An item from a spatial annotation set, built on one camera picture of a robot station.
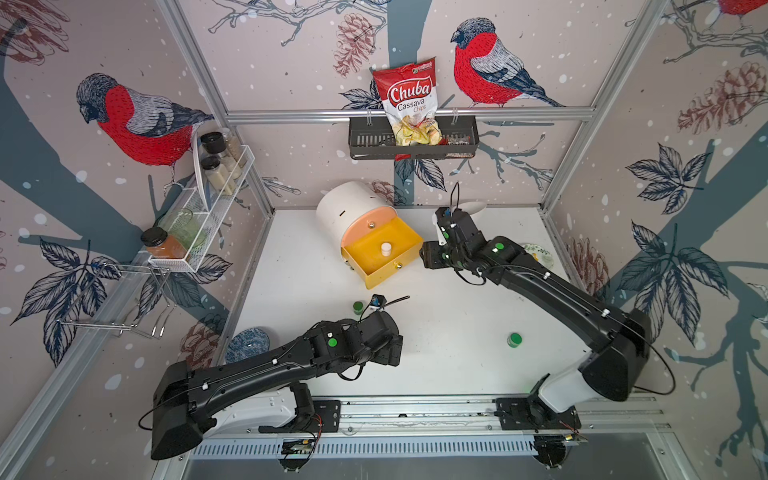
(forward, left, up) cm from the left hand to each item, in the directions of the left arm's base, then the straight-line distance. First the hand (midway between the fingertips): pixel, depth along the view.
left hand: (394, 340), depth 74 cm
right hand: (+21, -9, +10) cm, 25 cm away
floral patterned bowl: (+33, -51, -9) cm, 61 cm away
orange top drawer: (+33, +9, +9) cm, 35 cm away
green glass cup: (+18, +50, +23) cm, 58 cm away
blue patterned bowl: (+3, +42, -10) cm, 44 cm away
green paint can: (+12, +11, -6) cm, 17 cm away
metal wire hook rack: (0, +55, +23) cm, 60 cm away
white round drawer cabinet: (+38, +17, +10) cm, 43 cm away
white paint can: (+30, +3, -2) cm, 30 cm away
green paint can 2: (+3, -34, -10) cm, 36 cm away
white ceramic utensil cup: (+49, -29, -2) cm, 56 cm away
